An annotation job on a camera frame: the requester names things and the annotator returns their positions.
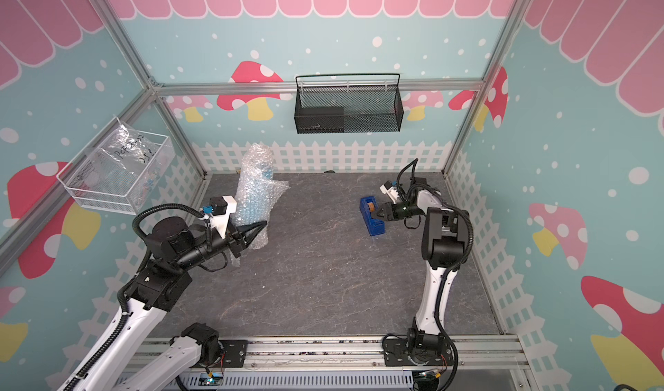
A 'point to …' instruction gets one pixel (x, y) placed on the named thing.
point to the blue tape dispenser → (367, 207)
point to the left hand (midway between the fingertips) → (262, 222)
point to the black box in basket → (320, 119)
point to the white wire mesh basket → (119, 172)
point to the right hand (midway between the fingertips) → (377, 215)
